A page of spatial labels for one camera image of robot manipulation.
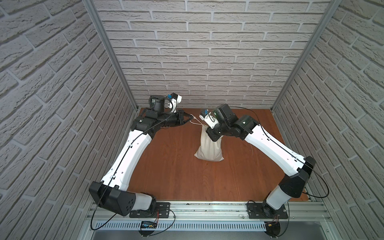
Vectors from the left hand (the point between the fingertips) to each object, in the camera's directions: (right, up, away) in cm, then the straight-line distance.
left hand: (191, 112), depth 68 cm
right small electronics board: (+39, -55, +1) cm, 67 cm away
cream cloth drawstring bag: (+10, -19, +11) cm, 24 cm away
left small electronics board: (-21, -55, +4) cm, 59 cm away
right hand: (+6, -10, +5) cm, 12 cm away
